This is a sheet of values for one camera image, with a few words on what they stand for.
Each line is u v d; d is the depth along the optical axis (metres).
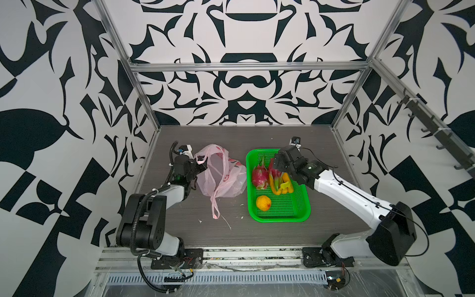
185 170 0.72
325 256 0.67
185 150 0.82
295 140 0.71
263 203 0.83
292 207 0.87
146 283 0.68
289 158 0.62
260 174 0.89
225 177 0.84
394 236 0.42
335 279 0.71
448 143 0.55
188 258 0.72
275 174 0.88
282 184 0.81
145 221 0.45
